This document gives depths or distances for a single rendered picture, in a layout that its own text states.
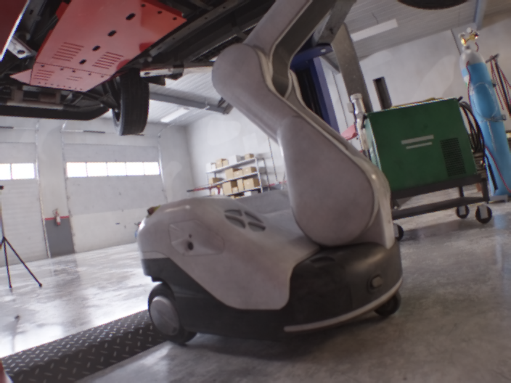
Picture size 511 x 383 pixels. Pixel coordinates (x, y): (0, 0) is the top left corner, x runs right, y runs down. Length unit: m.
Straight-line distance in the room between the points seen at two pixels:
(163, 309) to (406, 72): 10.12
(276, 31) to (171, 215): 0.53
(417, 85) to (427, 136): 8.46
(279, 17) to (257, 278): 0.64
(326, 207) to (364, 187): 0.09
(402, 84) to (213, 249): 9.96
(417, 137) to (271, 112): 1.27
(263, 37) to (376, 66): 9.90
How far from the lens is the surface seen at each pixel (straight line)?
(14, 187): 10.15
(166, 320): 0.82
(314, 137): 0.67
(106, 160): 11.59
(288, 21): 0.85
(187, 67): 2.50
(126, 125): 2.99
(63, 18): 2.09
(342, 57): 4.78
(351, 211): 0.64
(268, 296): 0.57
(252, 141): 12.06
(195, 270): 0.67
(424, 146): 1.88
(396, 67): 10.57
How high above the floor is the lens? 0.31
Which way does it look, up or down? 2 degrees up
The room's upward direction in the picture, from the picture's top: 10 degrees counter-clockwise
